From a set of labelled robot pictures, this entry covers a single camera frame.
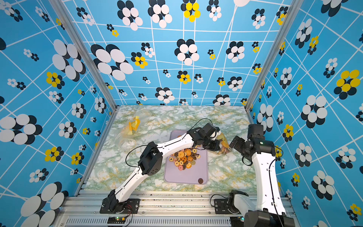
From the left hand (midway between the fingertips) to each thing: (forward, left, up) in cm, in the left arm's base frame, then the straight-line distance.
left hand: (223, 148), depth 85 cm
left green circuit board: (-35, +59, -12) cm, 70 cm away
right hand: (-4, -7, +9) cm, 12 cm away
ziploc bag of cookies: (+27, +58, -3) cm, 64 cm away
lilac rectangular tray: (-11, +16, -13) cm, 23 cm away
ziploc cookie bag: (+9, +65, -6) cm, 66 cm away
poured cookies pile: (-3, +24, -7) cm, 25 cm away
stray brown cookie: (-16, +15, -10) cm, 24 cm away
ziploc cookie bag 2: (+4, -2, -5) cm, 7 cm away
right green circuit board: (-35, -3, -10) cm, 37 cm away
